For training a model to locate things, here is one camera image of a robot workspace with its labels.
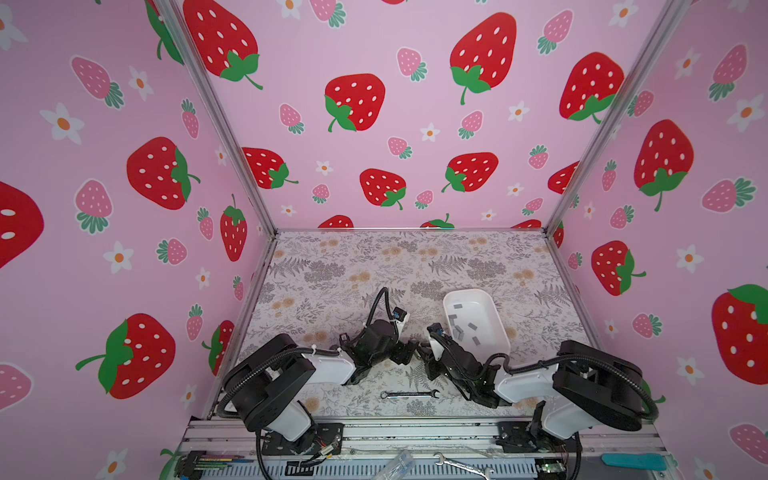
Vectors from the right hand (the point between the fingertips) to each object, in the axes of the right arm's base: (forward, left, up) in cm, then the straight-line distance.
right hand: (416, 349), depth 85 cm
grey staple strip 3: (+11, -17, -4) cm, 21 cm away
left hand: (+4, +2, -1) cm, 5 cm away
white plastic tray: (+14, -18, -5) cm, 23 cm away
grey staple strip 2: (+7, -18, -4) cm, 20 cm away
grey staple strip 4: (+19, -13, -4) cm, 23 cm away
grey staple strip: (+10, -13, -4) cm, 17 cm away
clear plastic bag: (-28, +2, -3) cm, 28 cm away
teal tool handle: (-19, -59, -6) cm, 62 cm away
